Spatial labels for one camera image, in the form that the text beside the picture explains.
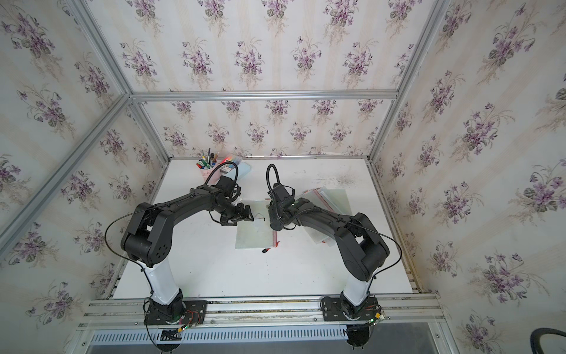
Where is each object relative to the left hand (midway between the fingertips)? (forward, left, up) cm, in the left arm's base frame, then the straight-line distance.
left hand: (246, 221), depth 92 cm
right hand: (+2, -14, +3) cm, 14 cm away
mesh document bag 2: (-3, -5, -4) cm, 7 cm away
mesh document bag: (+13, -41, -3) cm, 43 cm away
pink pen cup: (+25, +20, +8) cm, 33 cm away
